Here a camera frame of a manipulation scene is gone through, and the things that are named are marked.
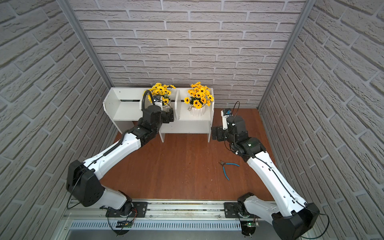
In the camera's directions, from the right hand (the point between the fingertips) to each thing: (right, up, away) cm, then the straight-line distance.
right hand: (222, 126), depth 74 cm
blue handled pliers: (+3, -24, +16) cm, 29 cm away
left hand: (-29, +11, +6) cm, 32 cm away
